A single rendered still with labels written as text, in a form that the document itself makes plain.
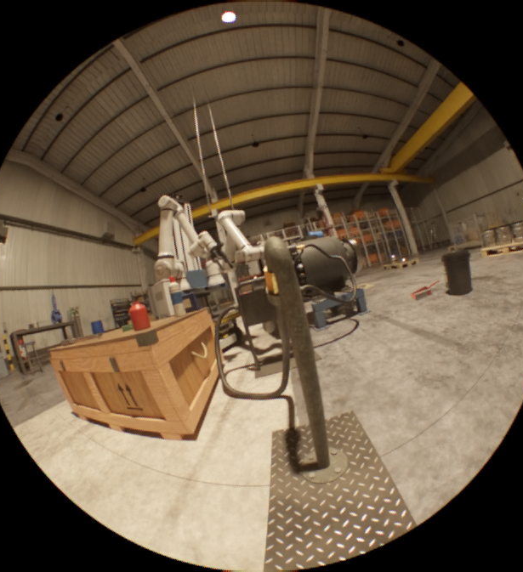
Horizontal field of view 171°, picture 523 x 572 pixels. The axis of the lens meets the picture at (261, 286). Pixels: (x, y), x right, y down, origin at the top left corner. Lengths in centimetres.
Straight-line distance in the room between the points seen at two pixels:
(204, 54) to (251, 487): 855
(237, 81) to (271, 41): 225
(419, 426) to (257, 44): 867
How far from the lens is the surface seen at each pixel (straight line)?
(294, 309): 27
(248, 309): 105
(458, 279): 187
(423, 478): 58
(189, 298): 115
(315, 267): 172
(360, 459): 59
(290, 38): 861
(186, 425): 74
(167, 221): 160
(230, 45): 817
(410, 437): 64
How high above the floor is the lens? 52
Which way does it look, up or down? level
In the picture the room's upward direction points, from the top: 15 degrees counter-clockwise
